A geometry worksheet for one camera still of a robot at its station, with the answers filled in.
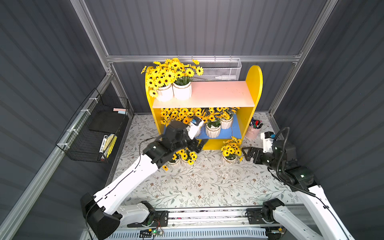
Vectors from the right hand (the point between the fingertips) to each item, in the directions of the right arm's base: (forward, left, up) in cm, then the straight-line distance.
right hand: (252, 149), depth 71 cm
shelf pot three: (+6, +7, -10) cm, 14 cm away
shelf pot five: (+2, +39, -17) cm, 43 cm away
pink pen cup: (+24, -11, -14) cm, 30 cm away
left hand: (+4, +26, +7) cm, 27 cm away
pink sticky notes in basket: (+23, +70, +3) cm, 74 cm away
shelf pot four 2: (+22, +10, +2) cm, 24 cm away
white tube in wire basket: (+46, +8, +9) cm, 48 cm away
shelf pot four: (+1, +32, -11) cm, 34 cm away
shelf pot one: (+22, +43, +1) cm, 48 cm away
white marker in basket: (+4, +72, +3) cm, 72 cm away
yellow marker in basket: (0, +67, +3) cm, 67 cm away
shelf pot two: (+19, +33, +5) cm, 38 cm away
